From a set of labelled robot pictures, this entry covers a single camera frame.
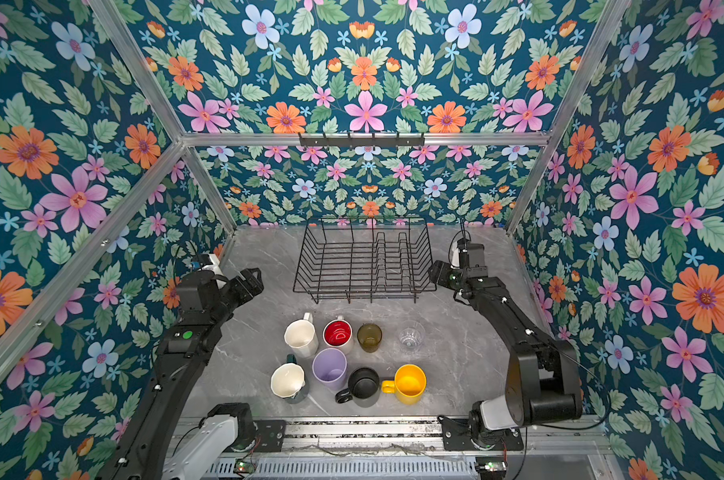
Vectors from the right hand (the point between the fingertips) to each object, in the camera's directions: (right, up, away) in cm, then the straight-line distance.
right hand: (439, 269), depth 89 cm
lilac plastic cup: (-32, -26, -9) cm, 42 cm away
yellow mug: (-10, -32, -8) cm, 34 cm away
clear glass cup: (-8, -21, +1) cm, 23 cm away
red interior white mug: (-31, -19, -1) cm, 36 cm away
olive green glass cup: (-21, -20, 0) cm, 29 cm away
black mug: (-22, -32, -7) cm, 40 cm away
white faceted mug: (-41, -19, -4) cm, 45 cm away
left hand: (-51, +1, -15) cm, 53 cm away
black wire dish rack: (-23, +4, +20) cm, 30 cm away
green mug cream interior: (-44, -31, -7) cm, 54 cm away
